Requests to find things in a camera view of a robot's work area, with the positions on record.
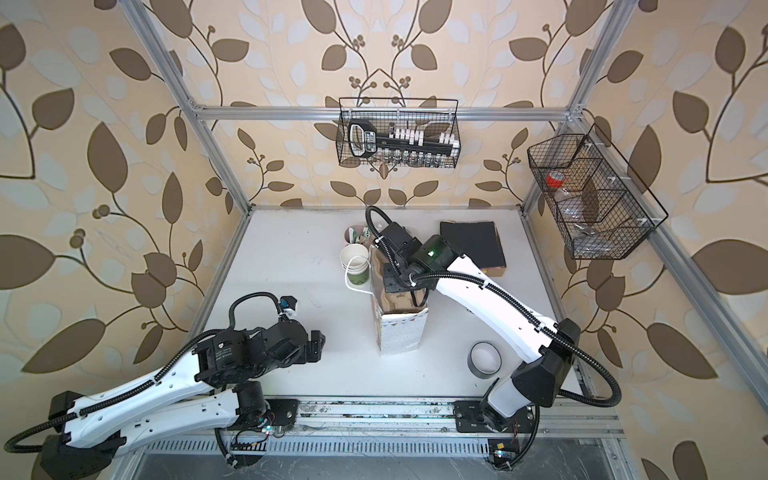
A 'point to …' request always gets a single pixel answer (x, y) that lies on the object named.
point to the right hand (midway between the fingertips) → (396, 283)
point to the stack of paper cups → (355, 263)
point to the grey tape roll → (484, 360)
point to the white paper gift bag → (396, 332)
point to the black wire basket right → (602, 207)
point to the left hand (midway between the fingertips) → (315, 343)
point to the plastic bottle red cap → (555, 181)
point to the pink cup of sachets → (360, 234)
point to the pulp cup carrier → (391, 301)
